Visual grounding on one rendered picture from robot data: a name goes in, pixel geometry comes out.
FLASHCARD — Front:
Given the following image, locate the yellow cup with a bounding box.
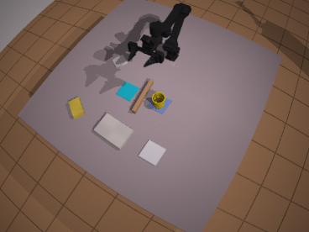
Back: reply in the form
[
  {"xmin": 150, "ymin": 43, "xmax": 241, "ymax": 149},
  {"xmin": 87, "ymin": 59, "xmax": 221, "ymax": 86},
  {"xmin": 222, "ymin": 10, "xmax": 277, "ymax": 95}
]
[{"xmin": 152, "ymin": 92, "xmax": 165, "ymax": 108}]

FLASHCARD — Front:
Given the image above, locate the brown wooden bar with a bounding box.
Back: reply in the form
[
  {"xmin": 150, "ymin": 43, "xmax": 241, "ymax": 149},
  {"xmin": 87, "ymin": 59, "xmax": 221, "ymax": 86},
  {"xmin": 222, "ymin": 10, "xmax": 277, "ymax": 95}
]
[{"xmin": 132, "ymin": 79, "xmax": 154, "ymax": 113}]

